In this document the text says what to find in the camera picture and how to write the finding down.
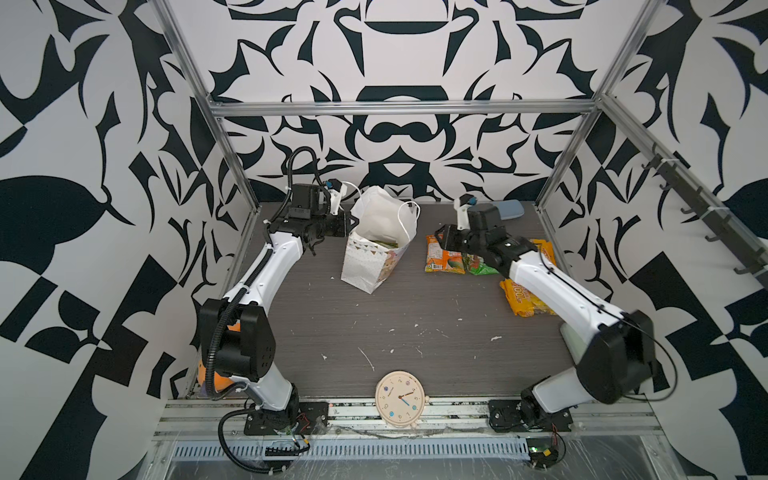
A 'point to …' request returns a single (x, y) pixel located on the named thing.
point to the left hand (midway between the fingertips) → (360, 215)
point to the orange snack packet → (442, 260)
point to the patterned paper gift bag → (382, 228)
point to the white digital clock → (401, 191)
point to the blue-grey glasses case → (509, 209)
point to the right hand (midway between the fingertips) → (442, 229)
